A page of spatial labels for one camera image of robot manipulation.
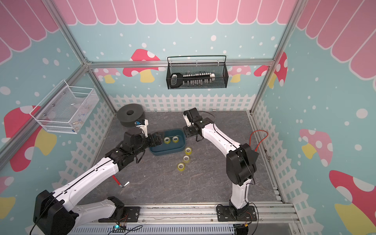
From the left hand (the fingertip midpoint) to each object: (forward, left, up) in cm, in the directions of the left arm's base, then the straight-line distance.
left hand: (158, 135), depth 80 cm
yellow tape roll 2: (+3, -16, -21) cm, 26 cm away
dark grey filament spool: (+31, +31, -17) cm, 47 cm away
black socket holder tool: (+33, -9, +14) cm, 37 cm away
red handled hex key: (-19, +23, -21) cm, 37 cm away
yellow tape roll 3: (-3, -15, -21) cm, 26 cm away
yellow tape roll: (+11, -6, -20) cm, 24 cm away
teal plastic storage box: (+4, -5, -20) cm, 21 cm away
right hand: (+9, -16, -7) cm, 20 cm away
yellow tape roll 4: (-9, -12, -20) cm, 25 cm away
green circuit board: (-40, +18, -24) cm, 50 cm away
